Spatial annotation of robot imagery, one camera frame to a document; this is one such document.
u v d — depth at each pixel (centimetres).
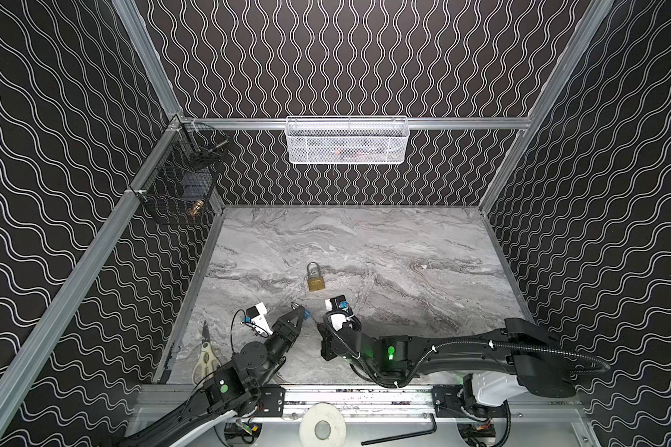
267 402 75
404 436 70
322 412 73
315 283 98
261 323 69
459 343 49
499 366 43
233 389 59
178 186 95
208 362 81
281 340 67
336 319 64
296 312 73
